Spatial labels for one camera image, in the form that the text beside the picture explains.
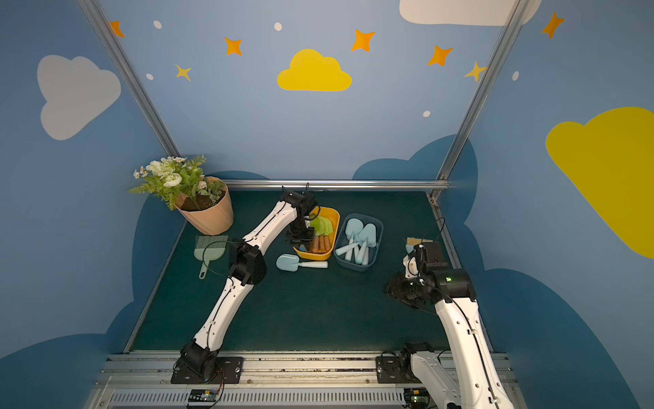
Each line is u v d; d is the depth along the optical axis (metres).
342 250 0.97
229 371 0.74
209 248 1.01
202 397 0.72
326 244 1.01
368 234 1.05
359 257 0.95
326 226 1.08
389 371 0.75
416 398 0.73
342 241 1.04
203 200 1.01
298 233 0.88
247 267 0.68
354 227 1.05
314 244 0.97
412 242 1.04
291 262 0.98
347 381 0.74
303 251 0.95
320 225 1.07
